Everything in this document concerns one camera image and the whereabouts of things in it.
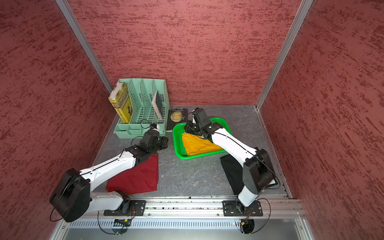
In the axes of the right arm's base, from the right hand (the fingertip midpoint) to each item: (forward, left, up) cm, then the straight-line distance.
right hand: (184, 130), depth 85 cm
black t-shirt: (-19, -28, -16) cm, 37 cm away
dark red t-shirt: (-22, +25, -15) cm, 36 cm away
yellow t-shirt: (0, -6, -16) cm, 17 cm away
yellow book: (+22, +42, +6) cm, 48 cm away
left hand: (-4, +11, -6) cm, 13 cm away
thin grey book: (+23, +20, -1) cm, 30 cm away
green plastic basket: (0, +5, -15) cm, 16 cm away
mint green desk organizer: (+38, +32, -17) cm, 52 cm away
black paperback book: (+25, +8, -16) cm, 31 cm away
